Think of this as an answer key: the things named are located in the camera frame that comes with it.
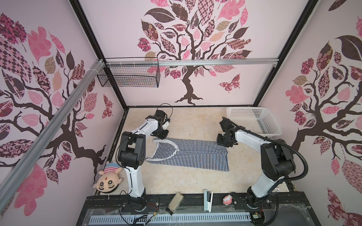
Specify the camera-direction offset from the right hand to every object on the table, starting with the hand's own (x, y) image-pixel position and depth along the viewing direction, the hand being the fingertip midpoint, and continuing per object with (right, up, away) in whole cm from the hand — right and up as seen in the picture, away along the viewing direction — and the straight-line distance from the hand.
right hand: (219, 141), depth 95 cm
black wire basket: (-55, +48, 0) cm, 73 cm away
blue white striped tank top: (-20, -8, -2) cm, 22 cm away
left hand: (-41, +3, +2) cm, 41 cm away
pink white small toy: (-2, -27, -23) cm, 36 cm away
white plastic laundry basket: (+37, +14, +16) cm, 42 cm away
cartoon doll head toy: (-65, -18, -22) cm, 71 cm away
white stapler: (-11, -26, -20) cm, 35 cm away
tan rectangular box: (-29, -28, -23) cm, 46 cm away
